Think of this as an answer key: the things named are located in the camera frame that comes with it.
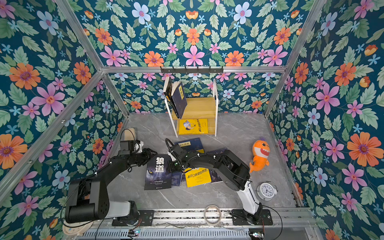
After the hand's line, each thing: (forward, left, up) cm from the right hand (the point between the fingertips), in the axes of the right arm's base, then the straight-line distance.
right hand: (167, 169), depth 87 cm
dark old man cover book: (-3, -28, -2) cm, 28 cm away
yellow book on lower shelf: (+31, -14, +3) cm, 34 cm away
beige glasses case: (+25, +32, 0) cm, 41 cm away
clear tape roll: (-27, -25, -3) cm, 37 cm away
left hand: (+9, +6, +7) cm, 13 cm away
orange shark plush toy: (+10, -57, +5) cm, 58 cm away
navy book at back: (+17, -14, 0) cm, 22 cm away
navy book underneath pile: (-4, -6, -2) cm, 7 cm away
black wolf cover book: (-4, +5, +1) cm, 6 cm away
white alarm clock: (-13, -55, 0) cm, 57 cm away
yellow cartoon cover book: (-4, -18, -1) cm, 18 cm away
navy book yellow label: (+27, -8, +31) cm, 42 cm away
